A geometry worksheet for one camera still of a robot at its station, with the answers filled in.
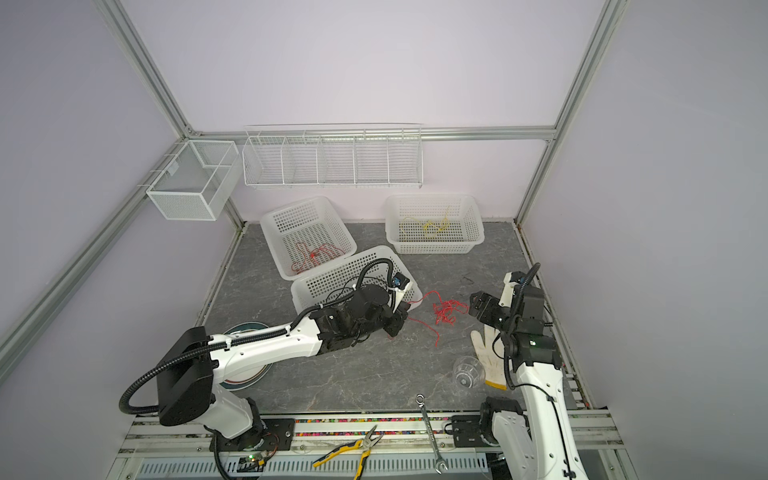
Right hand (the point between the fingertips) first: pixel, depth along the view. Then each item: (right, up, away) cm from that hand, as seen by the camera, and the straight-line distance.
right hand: (488, 303), depth 78 cm
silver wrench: (-18, -26, +1) cm, 31 cm away
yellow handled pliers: (-32, -33, -7) cm, 46 cm away
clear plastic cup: (-4, -20, +5) cm, 21 cm away
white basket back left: (-60, +19, +38) cm, 73 cm away
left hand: (-21, -2, -1) cm, 21 cm away
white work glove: (+3, -17, +7) cm, 18 cm away
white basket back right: (-9, +24, +41) cm, 48 cm away
